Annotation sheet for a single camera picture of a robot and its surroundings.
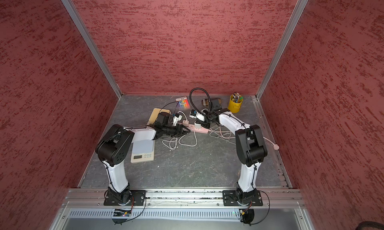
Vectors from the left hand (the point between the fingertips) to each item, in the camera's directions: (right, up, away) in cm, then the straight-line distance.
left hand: (188, 134), depth 91 cm
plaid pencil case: (+15, +19, -14) cm, 28 cm away
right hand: (+7, +7, +3) cm, 11 cm away
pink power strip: (+9, +2, +6) cm, 11 cm away
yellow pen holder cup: (+33, +20, +11) cm, 40 cm away
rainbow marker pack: (-5, +20, +22) cm, 31 cm away
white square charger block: (+6, +5, +3) cm, 8 cm away
